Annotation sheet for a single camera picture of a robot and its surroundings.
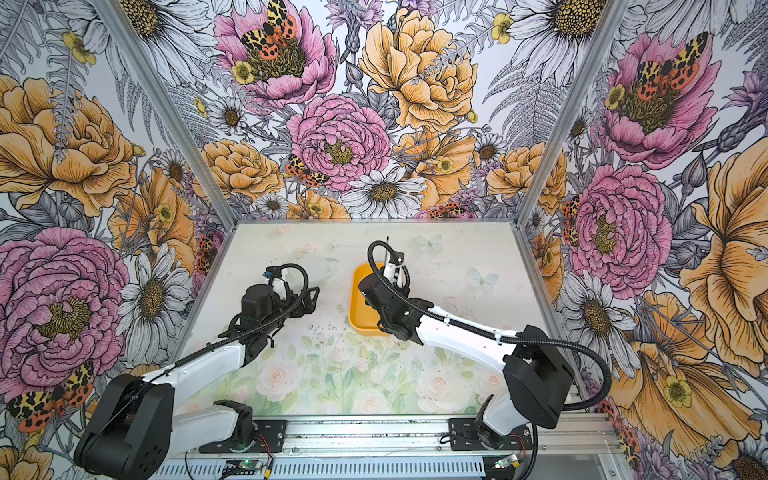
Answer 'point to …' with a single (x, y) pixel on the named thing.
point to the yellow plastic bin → (362, 318)
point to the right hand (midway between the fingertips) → (380, 289)
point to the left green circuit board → (250, 465)
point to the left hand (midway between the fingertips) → (306, 298)
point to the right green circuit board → (510, 460)
